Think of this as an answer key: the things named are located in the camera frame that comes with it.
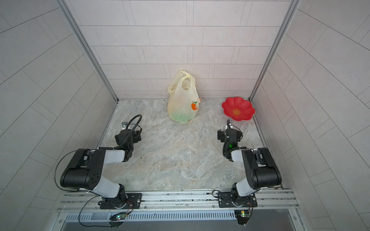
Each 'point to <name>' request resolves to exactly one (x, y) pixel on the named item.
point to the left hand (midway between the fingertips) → (132, 129)
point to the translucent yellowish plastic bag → (183, 105)
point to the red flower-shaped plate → (238, 109)
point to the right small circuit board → (243, 216)
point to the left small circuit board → (118, 216)
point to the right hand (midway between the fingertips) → (228, 128)
